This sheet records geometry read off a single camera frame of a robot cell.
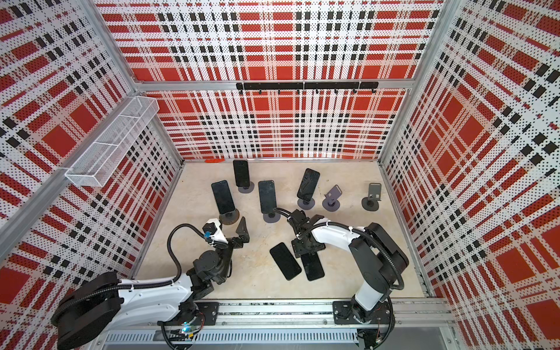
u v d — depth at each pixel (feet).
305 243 2.50
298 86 2.90
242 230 2.35
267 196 3.04
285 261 2.83
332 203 3.23
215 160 4.13
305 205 3.42
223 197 2.98
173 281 1.80
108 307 1.40
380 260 1.49
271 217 3.20
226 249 2.18
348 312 2.40
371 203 3.41
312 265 2.76
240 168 3.24
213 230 2.12
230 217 3.22
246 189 3.52
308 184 3.14
